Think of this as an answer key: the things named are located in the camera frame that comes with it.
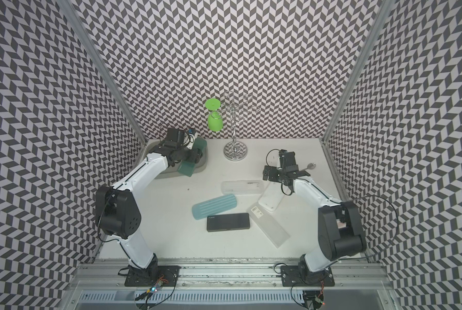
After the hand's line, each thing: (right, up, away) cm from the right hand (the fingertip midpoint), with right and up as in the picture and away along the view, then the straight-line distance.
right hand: (272, 176), depth 92 cm
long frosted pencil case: (-1, -21, -4) cm, 22 cm away
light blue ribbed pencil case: (-31, -15, -5) cm, 35 cm away
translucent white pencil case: (-14, -7, +7) cm, 18 cm away
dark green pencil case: (-40, +4, -5) cm, 40 cm away
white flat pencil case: (0, -10, +1) cm, 10 cm away
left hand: (-38, +11, 0) cm, 39 cm away
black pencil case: (-20, -21, -4) cm, 29 cm away
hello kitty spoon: (+23, +4, +12) cm, 26 cm away
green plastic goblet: (-29, +30, +10) cm, 43 cm away
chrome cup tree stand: (-18, +13, +20) cm, 30 cm away
